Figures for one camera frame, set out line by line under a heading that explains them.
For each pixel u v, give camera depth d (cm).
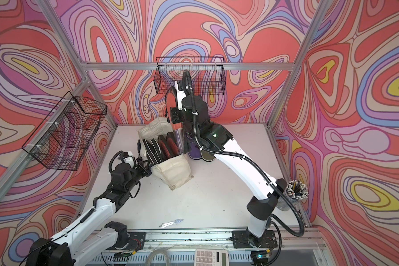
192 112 41
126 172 63
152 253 68
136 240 73
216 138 44
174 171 79
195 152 95
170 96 64
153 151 86
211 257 68
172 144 91
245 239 73
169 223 78
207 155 99
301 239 75
